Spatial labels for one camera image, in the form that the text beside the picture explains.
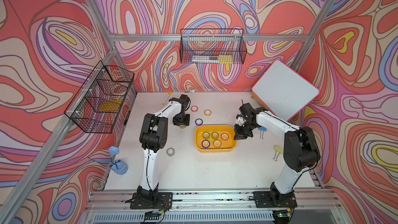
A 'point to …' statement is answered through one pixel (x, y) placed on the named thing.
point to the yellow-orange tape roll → (217, 143)
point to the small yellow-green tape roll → (205, 135)
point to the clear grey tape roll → (170, 152)
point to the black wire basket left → (96, 106)
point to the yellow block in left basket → (112, 106)
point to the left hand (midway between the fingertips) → (185, 124)
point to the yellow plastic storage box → (228, 146)
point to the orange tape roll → (208, 112)
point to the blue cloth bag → (118, 166)
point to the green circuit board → (152, 215)
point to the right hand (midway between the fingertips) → (236, 141)
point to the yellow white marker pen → (169, 93)
